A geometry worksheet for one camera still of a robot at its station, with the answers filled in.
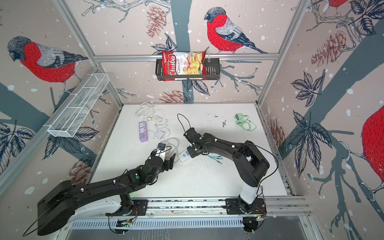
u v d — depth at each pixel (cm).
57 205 41
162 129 104
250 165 47
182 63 88
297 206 76
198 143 64
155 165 60
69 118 73
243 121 107
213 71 95
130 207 67
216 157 91
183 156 90
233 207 72
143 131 101
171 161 74
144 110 107
